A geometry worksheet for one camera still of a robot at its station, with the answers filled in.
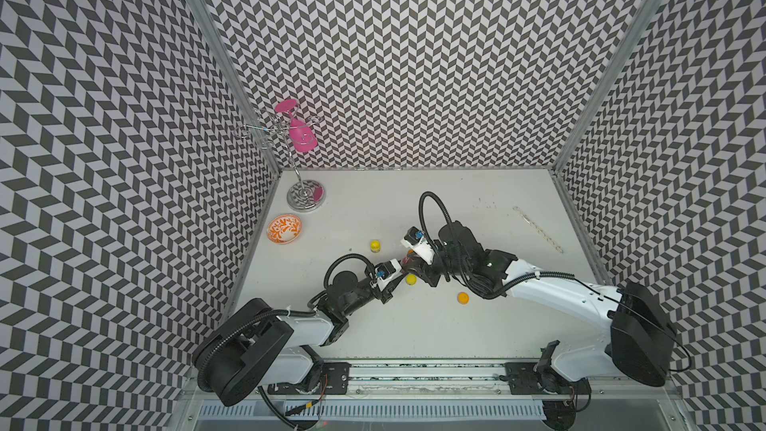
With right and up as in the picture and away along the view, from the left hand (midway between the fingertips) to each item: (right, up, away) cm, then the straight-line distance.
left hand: (404, 266), depth 81 cm
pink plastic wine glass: (-35, +40, +22) cm, 58 cm away
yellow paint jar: (-9, +3, +16) cm, 18 cm away
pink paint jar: (0, +4, -11) cm, 12 cm away
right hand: (+1, +1, -3) cm, 3 cm away
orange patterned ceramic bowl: (-40, +8, +18) cm, 45 cm away
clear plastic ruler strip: (+47, +8, +22) cm, 53 cm away
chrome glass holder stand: (-35, +19, +22) cm, 45 cm away
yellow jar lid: (+2, -1, -8) cm, 8 cm away
